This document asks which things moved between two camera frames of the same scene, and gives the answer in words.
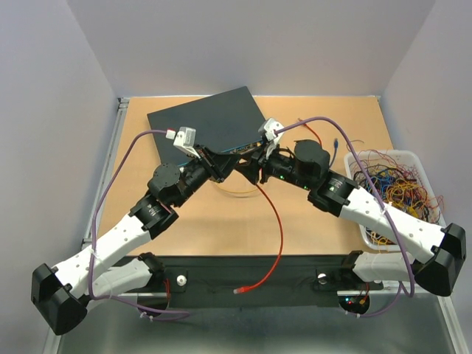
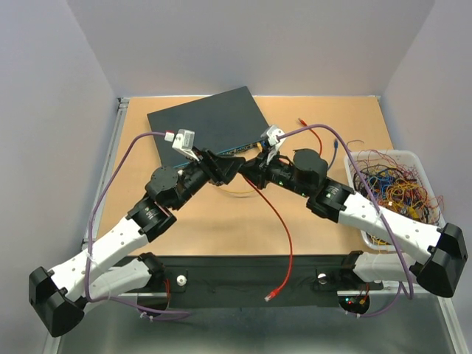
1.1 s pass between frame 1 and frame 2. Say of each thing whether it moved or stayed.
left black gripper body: stayed
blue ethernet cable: stayed
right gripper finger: stayed
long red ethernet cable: moved
